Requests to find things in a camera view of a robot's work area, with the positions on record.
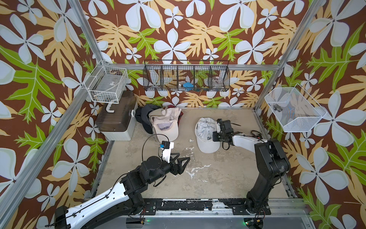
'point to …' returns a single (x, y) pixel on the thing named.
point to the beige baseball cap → (157, 112)
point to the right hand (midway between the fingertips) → (213, 134)
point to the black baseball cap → (138, 112)
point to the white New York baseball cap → (204, 129)
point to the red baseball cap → (181, 114)
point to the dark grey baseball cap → (145, 109)
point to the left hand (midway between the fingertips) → (185, 155)
